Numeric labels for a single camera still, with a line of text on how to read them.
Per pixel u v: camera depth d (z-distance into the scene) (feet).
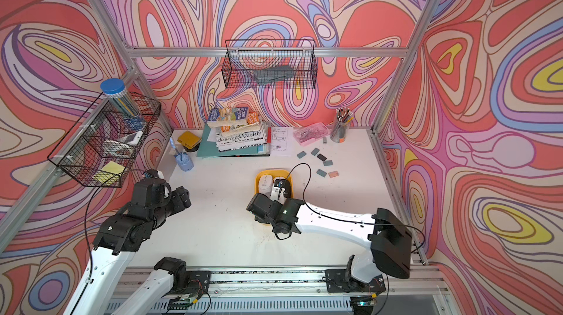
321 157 3.54
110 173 2.09
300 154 3.57
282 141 3.77
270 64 3.28
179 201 2.07
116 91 2.32
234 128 3.44
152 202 1.67
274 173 3.30
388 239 1.34
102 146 2.45
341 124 3.51
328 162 3.44
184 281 2.27
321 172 3.34
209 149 3.66
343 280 2.40
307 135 3.87
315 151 3.64
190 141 3.54
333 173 3.35
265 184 3.04
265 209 1.92
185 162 3.25
